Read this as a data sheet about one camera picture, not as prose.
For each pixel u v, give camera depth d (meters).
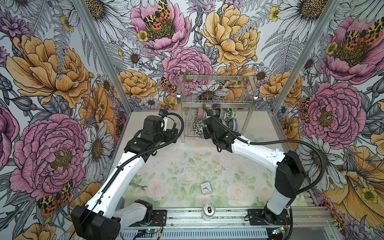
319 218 0.76
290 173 0.45
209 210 0.64
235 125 0.97
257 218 0.73
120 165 0.45
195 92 1.12
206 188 0.82
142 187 0.84
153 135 0.54
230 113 1.11
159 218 0.74
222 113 1.07
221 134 0.64
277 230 0.72
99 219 0.37
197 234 1.12
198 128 0.88
